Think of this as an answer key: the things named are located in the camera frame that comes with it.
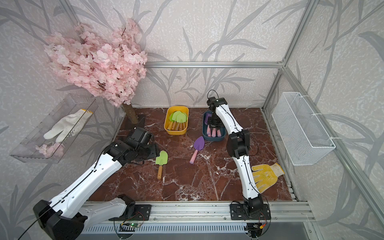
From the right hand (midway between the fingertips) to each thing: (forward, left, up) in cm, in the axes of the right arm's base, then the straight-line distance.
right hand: (212, 127), depth 99 cm
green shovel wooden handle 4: (-20, +33, -6) cm, 39 cm away
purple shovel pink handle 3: (-7, 0, +2) cm, 7 cm away
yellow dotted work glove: (-29, -30, -8) cm, 42 cm away
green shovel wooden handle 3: (+5, +18, -1) cm, 19 cm away
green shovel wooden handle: (+13, +28, -6) cm, 31 cm away
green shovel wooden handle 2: (+13, +23, -5) cm, 27 cm away
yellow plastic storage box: (+18, +32, -1) cm, 37 cm away
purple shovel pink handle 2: (+8, +4, -3) cm, 10 cm away
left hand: (-23, +30, +11) cm, 40 cm away
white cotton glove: (-17, +69, +27) cm, 76 cm away
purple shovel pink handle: (-9, +10, -7) cm, 15 cm away
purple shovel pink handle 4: (-4, -4, -2) cm, 6 cm away
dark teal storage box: (0, +5, -3) cm, 6 cm away
